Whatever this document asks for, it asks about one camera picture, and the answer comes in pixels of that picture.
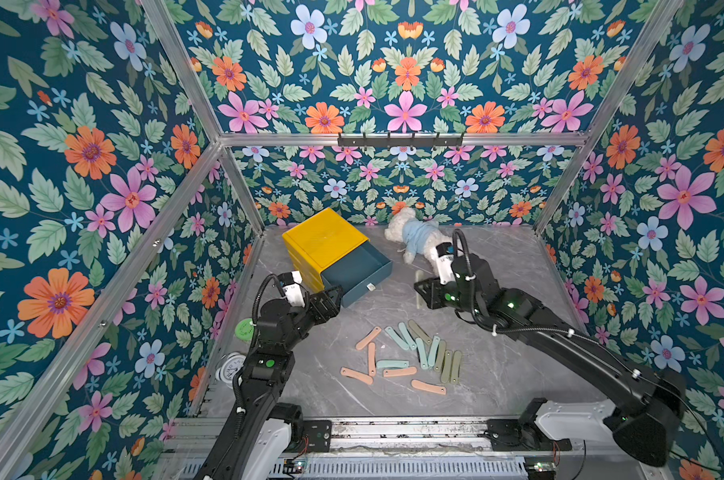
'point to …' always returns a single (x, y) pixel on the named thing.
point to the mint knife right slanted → (434, 350)
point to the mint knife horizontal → (387, 364)
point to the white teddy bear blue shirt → (417, 236)
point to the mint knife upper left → (397, 339)
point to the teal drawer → (359, 272)
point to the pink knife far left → (360, 376)
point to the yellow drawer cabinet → (320, 242)
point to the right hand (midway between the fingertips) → (427, 280)
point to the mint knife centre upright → (422, 352)
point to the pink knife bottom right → (428, 387)
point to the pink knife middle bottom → (399, 371)
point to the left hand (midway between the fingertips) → (336, 291)
